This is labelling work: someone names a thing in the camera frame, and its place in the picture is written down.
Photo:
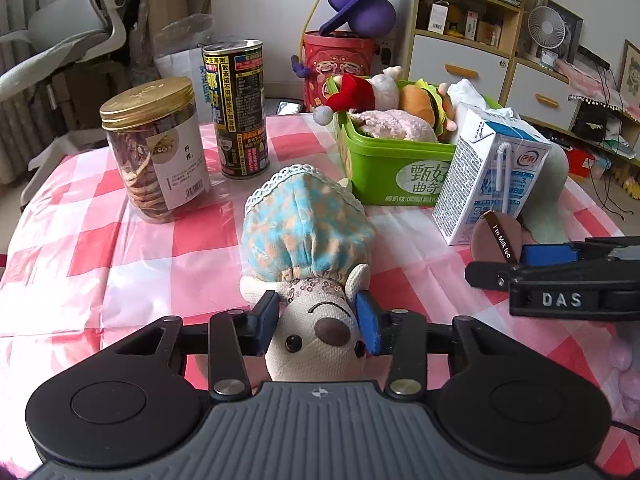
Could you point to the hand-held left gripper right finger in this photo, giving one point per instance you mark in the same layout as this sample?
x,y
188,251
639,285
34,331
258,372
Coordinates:
x,y
369,322

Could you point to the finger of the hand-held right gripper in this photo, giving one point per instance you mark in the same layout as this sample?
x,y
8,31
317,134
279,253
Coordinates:
x,y
490,275
547,255

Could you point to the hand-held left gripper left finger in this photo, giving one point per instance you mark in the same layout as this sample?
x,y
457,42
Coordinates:
x,y
265,322

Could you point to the mouse plush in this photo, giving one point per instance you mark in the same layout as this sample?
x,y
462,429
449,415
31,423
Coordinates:
x,y
310,220

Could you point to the green plastic box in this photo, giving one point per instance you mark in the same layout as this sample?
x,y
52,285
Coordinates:
x,y
380,165

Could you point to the pink fluffy plush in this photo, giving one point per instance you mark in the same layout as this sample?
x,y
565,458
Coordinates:
x,y
395,125

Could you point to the white cloth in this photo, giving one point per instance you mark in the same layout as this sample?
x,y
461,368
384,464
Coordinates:
x,y
467,92

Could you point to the hamburger plush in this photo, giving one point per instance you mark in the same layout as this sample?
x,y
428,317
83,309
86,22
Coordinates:
x,y
422,102

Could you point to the plush with red santa hat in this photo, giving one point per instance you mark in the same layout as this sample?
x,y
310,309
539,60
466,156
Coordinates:
x,y
355,92

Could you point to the red box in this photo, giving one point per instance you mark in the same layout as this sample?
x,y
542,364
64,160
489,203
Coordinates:
x,y
580,162

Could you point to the blue and white milk carton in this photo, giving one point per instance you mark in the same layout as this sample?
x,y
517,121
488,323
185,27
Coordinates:
x,y
470,175

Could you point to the pink checkered tablecloth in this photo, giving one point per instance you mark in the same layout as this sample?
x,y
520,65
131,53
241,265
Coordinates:
x,y
150,270

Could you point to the black box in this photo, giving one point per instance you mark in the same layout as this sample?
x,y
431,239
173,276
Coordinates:
x,y
595,120

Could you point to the low wooden drawer cabinet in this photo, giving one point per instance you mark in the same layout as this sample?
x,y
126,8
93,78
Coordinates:
x,y
540,90

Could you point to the pink cloth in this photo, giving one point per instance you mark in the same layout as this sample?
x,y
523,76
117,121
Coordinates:
x,y
585,72

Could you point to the clear jar with gold lid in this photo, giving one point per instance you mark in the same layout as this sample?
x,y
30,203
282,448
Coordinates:
x,y
150,160

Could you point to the black power strip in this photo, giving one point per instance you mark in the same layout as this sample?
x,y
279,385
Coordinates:
x,y
592,57

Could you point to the tall black drink can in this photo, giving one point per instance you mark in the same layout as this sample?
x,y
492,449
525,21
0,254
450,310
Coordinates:
x,y
240,110

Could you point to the silver foil packet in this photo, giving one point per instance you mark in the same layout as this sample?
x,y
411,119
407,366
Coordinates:
x,y
287,107

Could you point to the tall wooden shelf cabinet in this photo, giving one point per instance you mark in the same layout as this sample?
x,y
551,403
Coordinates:
x,y
450,60

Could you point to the small white desk fan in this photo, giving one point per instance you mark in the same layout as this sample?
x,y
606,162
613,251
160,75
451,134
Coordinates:
x,y
545,27

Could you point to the black power adapter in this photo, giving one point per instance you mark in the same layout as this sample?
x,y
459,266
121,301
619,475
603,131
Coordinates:
x,y
386,55

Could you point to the tall white packet box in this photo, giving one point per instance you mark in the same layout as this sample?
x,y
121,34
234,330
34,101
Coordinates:
x,y
439,16

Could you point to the red bucket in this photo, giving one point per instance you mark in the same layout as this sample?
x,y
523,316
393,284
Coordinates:
x,y
330,60

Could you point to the white shopping bag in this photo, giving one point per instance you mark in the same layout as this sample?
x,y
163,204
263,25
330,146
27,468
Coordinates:
x,y
180,67

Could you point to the purple bouncing ball toy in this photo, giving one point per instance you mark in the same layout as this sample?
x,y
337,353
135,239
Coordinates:
x,y
372,10

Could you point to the clear plastic bag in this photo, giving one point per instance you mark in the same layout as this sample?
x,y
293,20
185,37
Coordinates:
x,y
182,32

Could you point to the white office chair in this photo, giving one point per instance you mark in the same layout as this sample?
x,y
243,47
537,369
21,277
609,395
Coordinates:
x,y
65,25

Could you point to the small picture frame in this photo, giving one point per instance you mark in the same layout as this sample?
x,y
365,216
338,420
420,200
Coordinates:
x,y
630,67

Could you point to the large picture frame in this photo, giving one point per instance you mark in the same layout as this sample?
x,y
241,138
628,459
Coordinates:
x,y
572,25

